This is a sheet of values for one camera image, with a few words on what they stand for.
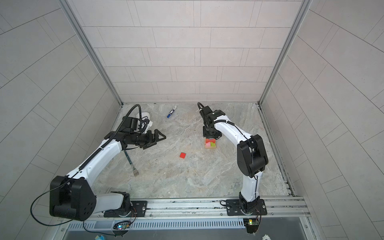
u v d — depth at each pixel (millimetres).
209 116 642
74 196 395
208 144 911
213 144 914
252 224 679
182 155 890
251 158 491
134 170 814
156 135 709
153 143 700
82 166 434
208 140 890
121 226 642
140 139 678
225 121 579
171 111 1086
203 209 724
